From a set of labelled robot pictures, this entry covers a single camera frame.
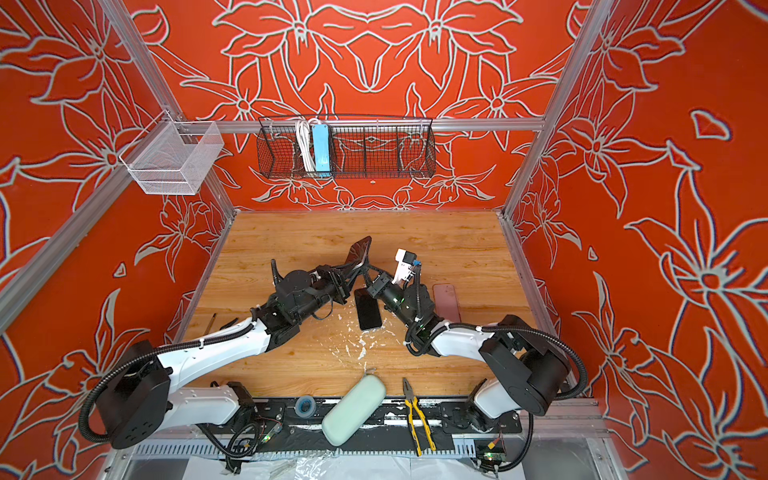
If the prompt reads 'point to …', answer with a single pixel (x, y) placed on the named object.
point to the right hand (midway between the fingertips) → (353, 267)
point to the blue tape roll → (305, 406)
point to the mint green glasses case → (353, 410)
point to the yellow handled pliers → (411, 401)
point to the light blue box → (321, 149)
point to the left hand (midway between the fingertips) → (361, 259)
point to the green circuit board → (495, 456)
